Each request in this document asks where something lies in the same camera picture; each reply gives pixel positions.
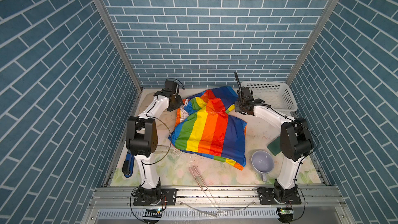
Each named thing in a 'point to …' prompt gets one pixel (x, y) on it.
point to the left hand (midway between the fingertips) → (179, 103)
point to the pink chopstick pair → (202, 189)
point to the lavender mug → (263, 163)
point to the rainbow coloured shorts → (203, 126)
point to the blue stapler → (128, 165)
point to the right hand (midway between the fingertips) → (239, 103)
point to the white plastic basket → (278, 95)
